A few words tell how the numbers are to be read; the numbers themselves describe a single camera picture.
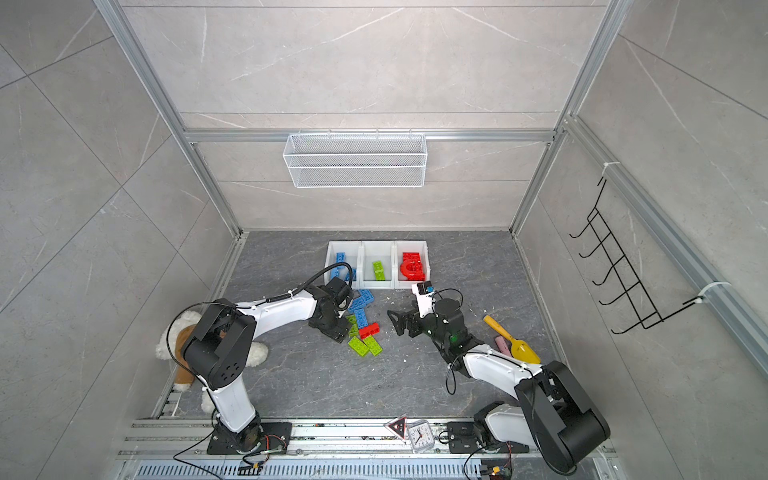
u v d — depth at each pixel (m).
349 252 1.12
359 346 0.88
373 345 0.88
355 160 1.01
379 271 1.04
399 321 0.75
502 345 0.88
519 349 0.86
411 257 1.08
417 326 0.75
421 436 0.73
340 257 1.09
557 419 0.42
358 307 0.95
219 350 0.47
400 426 0.75
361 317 0.95
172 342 0.83
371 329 0.90
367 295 0.99
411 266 1.04
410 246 1.08
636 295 0.65
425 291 0.73
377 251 1.11
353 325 0.91
